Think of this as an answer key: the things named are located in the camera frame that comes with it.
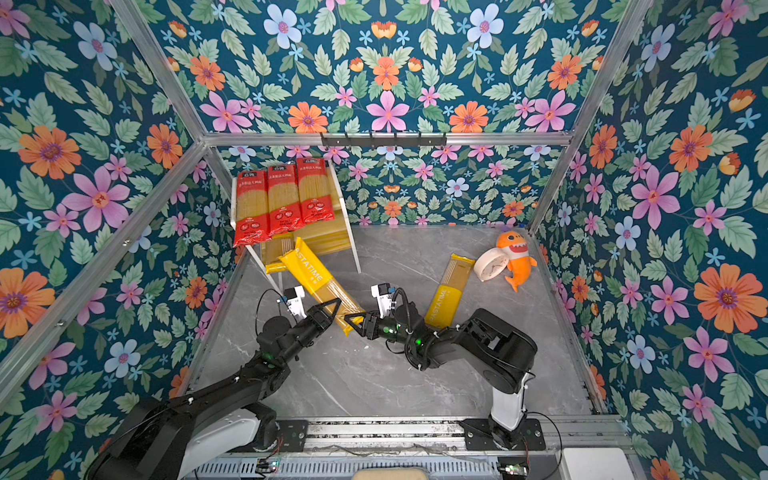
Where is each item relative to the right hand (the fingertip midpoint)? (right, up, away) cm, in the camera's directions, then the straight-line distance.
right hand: (349, 316), depth 79 cm
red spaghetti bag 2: (-16, +28, -4) cm, 33 cm away
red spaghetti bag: (-24, +28, -4) cm, 37 cm away
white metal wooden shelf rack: (-11, +22, +16) cm, 30 cm away
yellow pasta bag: (-25, +19, +11) cm, 33 cm away
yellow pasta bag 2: (-10, +12, 0) cm, 16 cm away
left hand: (-1, +6, -3) cm, 6 cm away
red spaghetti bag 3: (-9, +32, -1) cm, 33 cm away
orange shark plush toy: (+53, +20, +22) cm, 61 cm away
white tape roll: (+43, +14, +17) cm, 48 cm away
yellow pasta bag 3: (+27, -1, +15) cm, 31 cm away
